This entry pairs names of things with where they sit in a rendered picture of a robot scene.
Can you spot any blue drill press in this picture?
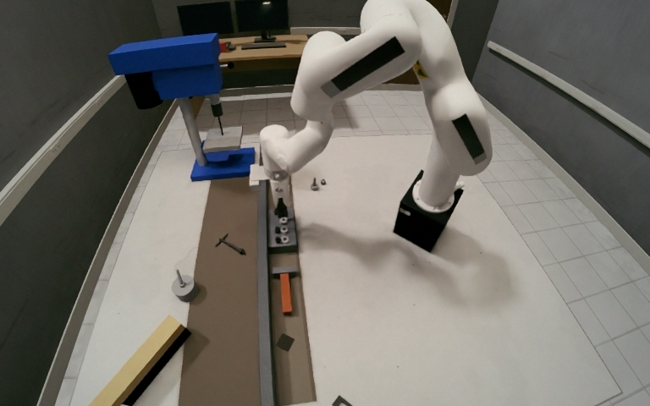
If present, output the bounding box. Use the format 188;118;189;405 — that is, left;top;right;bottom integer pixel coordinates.
107;33;255;182

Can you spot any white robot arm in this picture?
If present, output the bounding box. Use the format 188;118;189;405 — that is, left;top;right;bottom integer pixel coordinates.
250;0;493;213

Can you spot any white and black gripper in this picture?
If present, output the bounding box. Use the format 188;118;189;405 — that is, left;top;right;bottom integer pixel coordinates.
270;175;290;218

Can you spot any long grey rectangular bar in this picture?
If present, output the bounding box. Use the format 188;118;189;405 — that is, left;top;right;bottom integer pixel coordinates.
257;180;277;406

